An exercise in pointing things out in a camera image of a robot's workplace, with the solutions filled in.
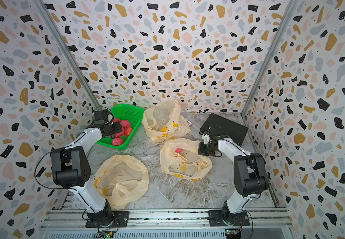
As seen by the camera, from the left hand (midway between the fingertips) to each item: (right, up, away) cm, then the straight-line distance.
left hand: (119, 126), depth 96 cm
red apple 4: (+1, -5, -1) cm, 5 cm away
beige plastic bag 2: (+26, +3, +21) cm, 34 cm away
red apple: (0, +2, +10) cm, 10 cm away
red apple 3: (+3, -3, +6) cm, 7 cm away
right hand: (+51, -16, -4) cm, 54 cm away
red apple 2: (0, -10, -1) cm, 10 cm away
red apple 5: (+39, -15, -2) cm, 41 cm away
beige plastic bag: (+40, -19, -7) cm, 44 cm away
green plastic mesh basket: (-7, +11, +25) cm, 28 cm away
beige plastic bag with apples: (+7, -28, -16) cm, 33 cm away
